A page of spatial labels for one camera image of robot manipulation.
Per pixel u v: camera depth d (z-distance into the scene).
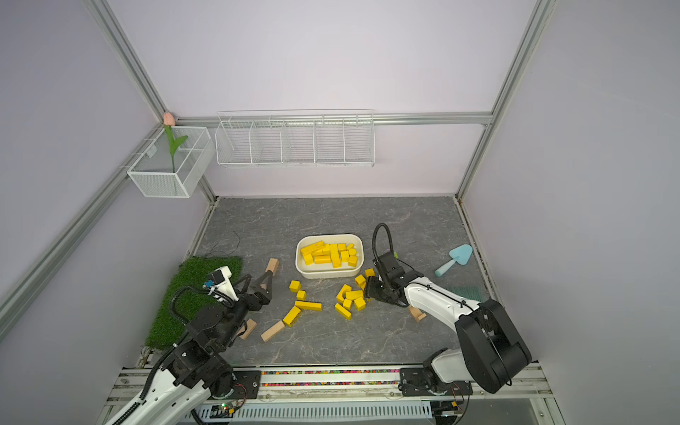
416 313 0.86
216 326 0.54
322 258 0.98
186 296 0.89
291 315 0.85
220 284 0.63
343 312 0.85
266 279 0.69
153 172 0.79
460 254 1.02
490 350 0.42
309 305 0.87
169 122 0.89
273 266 0.96
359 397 0.74
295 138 0.99
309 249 0.99
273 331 0.83
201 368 0.55
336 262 0.99
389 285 0.64
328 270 0.96
